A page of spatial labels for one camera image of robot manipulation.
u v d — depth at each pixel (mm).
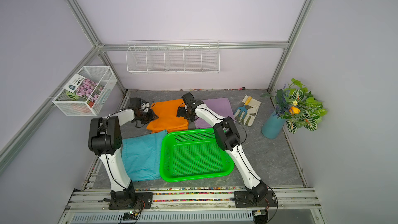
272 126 902
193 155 870
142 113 919
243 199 737
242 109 1080
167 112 1044
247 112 1064
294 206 734
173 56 992
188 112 802
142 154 862
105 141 548
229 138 650
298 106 671
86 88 742
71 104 714
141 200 724
